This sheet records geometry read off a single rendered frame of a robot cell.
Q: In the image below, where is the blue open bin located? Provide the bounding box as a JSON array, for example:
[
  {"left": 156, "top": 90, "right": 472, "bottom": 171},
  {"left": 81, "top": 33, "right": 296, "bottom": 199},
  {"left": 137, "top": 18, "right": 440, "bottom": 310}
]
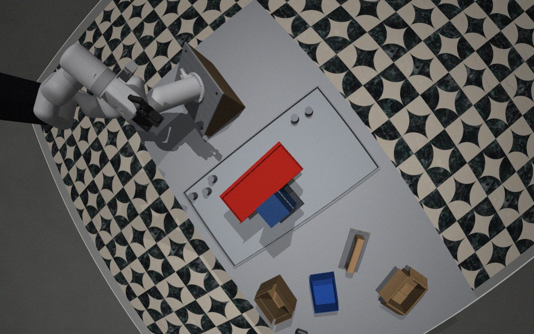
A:
[{"left": 309, "top": 272, "right": 339, "bottom": 314}]

